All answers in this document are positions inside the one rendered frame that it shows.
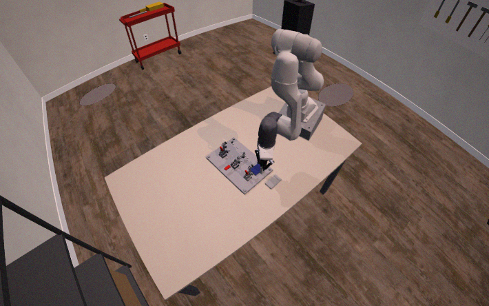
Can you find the blue rectangular plate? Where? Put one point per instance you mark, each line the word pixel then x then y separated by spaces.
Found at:
pixel 256 169

